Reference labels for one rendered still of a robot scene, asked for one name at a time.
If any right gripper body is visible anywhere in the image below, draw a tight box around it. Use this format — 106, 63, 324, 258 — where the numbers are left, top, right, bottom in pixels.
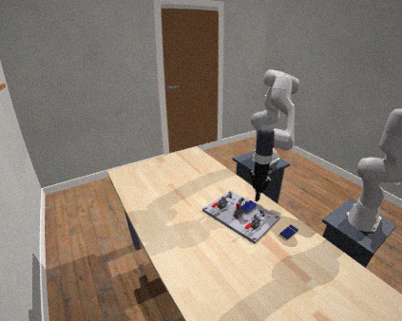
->
254, 162, 270, 180

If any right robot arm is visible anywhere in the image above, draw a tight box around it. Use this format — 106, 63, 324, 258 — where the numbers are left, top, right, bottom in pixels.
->
251, 69, 299, 166

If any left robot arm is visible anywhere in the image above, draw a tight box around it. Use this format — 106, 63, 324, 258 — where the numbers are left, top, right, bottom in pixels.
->
346, 109, 402, 233

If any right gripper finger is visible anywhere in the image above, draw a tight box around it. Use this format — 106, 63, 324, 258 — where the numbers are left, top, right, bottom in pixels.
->
256, 175, 272, 202
250, 171, 259, 201

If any blue rectangular block with grey slot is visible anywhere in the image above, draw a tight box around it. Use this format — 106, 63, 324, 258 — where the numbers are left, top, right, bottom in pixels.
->
280, 225, 298, 239

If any blue flat plate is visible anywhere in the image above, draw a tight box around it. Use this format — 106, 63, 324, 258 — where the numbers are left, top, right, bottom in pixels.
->
240, 200, 258, 213

